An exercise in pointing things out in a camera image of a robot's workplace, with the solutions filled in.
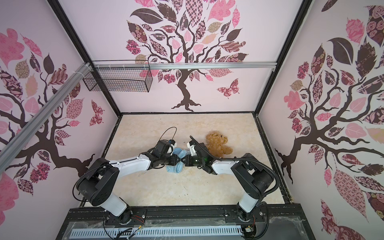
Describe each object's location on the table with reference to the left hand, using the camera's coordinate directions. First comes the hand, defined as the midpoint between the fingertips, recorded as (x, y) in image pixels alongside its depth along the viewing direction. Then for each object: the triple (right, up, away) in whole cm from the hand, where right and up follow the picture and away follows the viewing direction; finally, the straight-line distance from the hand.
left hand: (178, 161), depth 90 cm
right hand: (+2, +3, -4) cm, 5 cm away
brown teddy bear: (+24, +12, +4) cm, 27 cm away
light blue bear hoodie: (+1, -3, -3) cm, 4 cm away
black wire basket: (-39, +55, +4) cm, 68 cm away
